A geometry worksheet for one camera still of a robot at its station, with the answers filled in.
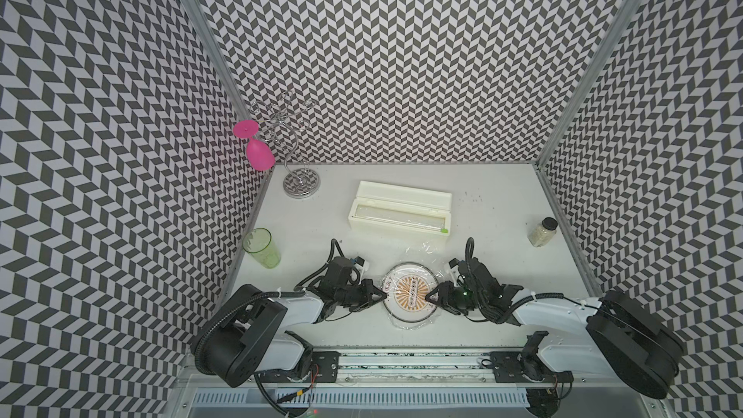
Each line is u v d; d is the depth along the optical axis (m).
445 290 0.77
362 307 0.76
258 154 0.93
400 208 1.07
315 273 0.70
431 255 0.93
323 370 0.72
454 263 0.83
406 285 0.87
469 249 0.68
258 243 0.97
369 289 0.77
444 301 0.73
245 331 0.45
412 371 0.74
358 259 0.85
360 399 0.69
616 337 0.42
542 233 0.89
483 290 0.67
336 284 0.69
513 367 0.73
